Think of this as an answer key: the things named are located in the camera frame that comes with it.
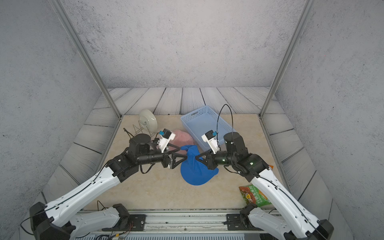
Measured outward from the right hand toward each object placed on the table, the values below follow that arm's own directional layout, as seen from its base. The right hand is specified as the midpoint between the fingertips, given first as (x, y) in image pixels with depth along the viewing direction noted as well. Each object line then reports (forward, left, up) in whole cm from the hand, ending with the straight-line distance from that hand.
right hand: (198, 158), depth 65 cm
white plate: (+35, +33, -13) cm, 50 cm away
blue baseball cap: (-2, +2, -9) cm, 10 cm away
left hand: (+2, +6, +1) cm, 7 cm away
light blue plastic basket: (+48, -3, -26) cm, 54 cm away
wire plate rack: (+35, +39, -21) cm, 57 cm away
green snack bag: (-7, -28, -26) cm, 39 cm away
